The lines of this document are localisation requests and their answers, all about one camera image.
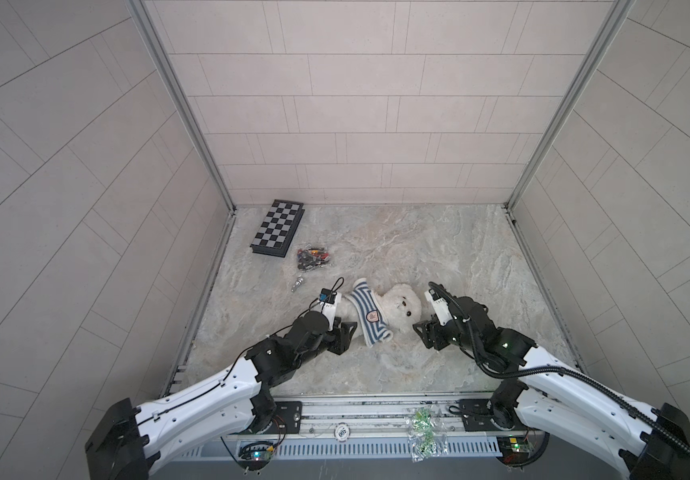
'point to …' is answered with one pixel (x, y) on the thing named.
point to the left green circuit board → (255, 455)
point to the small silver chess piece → (299, 281)
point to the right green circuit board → (513, 449)
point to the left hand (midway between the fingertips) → (358, 324)
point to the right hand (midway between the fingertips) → (420, 326)
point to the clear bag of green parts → (426, 433)
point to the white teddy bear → (398, 305)
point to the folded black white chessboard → (278, 228)
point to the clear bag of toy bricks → (309, 258)
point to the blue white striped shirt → (371, 315)
